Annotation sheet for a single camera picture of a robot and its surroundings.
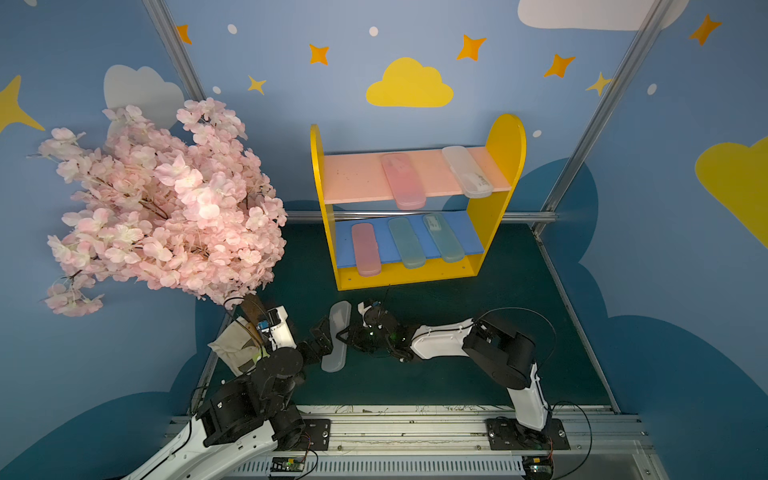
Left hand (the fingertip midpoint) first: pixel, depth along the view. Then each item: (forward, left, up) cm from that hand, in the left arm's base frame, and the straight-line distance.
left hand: (314, 321), depth 69 cm
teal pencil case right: (+35, -35, -9) cm, 50 cm away
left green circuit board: (-26, +6, -25) cm, 37 cm away
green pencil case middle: (+33, -23, -9) cm, 41 cm away
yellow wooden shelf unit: (+53, -25, -16) cm, 61 cm away
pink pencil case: (+28, -10, -9) cm, 31 cm away
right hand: (+4, -3, -17) cm, 18 cm away
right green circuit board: (-25, -56, -26) cm, 67 cm away
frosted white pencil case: (+10, -3, -19) cm, 22 cm away
